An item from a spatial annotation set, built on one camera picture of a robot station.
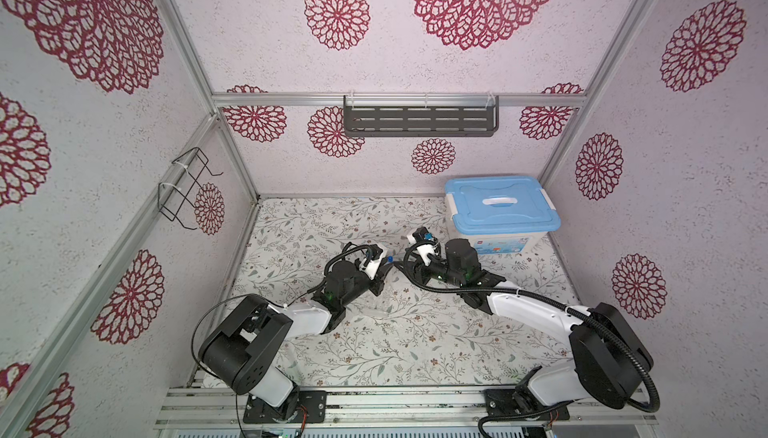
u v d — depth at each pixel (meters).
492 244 0.96
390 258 0.76
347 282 0.67
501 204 0.96
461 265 0.65
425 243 0.70
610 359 0.43
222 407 0.75
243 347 0.45
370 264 0.73
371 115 0.92
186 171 0.78
